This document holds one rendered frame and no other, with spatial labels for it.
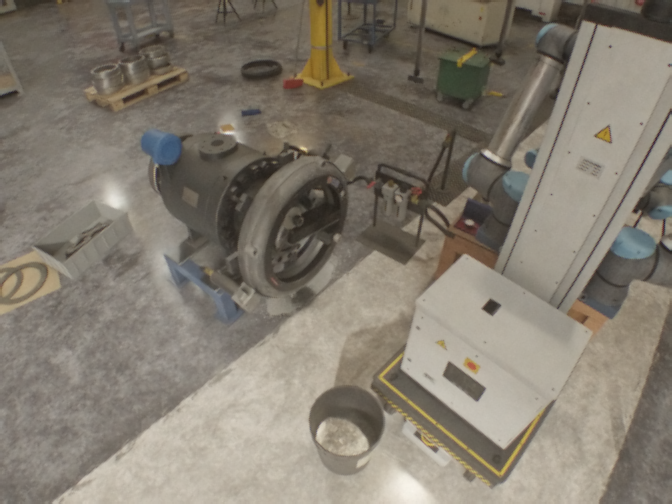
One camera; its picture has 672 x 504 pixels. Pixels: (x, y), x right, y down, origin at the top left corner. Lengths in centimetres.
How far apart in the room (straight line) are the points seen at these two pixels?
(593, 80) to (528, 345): 84
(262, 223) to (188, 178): 63
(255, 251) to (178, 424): 100
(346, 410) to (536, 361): 94
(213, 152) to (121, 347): 128
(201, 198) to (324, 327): 101
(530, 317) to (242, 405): 145
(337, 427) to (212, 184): 132
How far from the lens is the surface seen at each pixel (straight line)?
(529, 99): 173
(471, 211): 243
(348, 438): 192
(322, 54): 541
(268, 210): 171
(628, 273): 167
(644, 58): 128
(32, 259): 356
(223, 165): 209
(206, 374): 230
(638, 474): 249
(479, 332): 141
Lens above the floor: 194
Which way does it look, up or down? 45 degrees down
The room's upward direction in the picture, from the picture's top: straight up
